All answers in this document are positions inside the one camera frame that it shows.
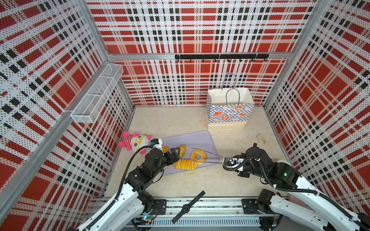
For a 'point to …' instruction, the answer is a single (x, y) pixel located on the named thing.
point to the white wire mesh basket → (89, 107)
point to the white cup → (284, 161)
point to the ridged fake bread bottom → (185, 164)
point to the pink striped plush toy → (135, 142)
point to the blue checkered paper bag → (228, 109)
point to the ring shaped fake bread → (203, 156)
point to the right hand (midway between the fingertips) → (234, 160)
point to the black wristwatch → (186, 207)
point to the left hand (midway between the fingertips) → (174, 153)
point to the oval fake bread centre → (182, 150)
